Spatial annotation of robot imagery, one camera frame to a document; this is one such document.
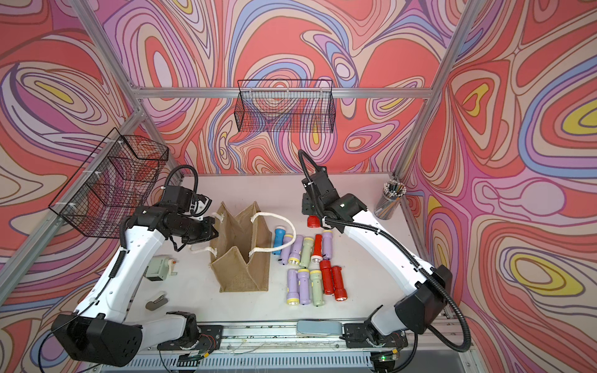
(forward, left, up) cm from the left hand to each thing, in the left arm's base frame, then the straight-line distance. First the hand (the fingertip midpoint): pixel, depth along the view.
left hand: (220, 233), depth 75 cm
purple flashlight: (+1, -24, -17) cm, 29 cm away
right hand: (+8, -30, +5) cm, 32 cm away
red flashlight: (+1, -30, +5) cm, 31 cm away
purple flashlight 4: (-9, -27, -17) cm, 33 cm away
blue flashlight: (+8, -17, -18) cm, 26 cm away
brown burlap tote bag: (-7, -8, +2) cm, 11 cm away
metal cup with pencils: (+20, -63, -2) cm, 66 cm away
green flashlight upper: (+3, -29, -17) cm, 34 cm away
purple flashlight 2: (+5, -37, -17) cm, 41 cm away
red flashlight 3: (-13, -40, -18) cm, 46 cm away
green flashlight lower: (-9, -32, -17) cm, 37 cm away
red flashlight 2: (-4, -36, -18) cm, 40 cm away
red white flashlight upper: (0, -33, -17) cm, 37 cm away
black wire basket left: (+18, +38, +8) cm, 42 cm away
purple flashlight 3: (-15, -24, -17) cm, 33 cm away
